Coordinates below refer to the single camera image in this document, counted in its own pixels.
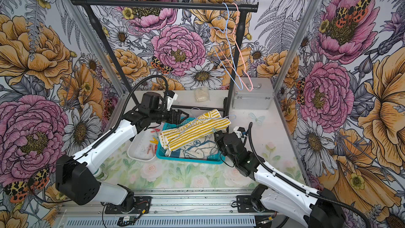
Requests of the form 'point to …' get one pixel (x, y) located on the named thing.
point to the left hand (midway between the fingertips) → (181, 118)
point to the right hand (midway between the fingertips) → (212, 136)
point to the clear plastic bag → (201, 94)
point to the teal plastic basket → (161, 152)
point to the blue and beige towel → (203, 149)
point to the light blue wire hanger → (223, 117)
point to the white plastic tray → (143, 146)
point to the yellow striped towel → (171, 139)
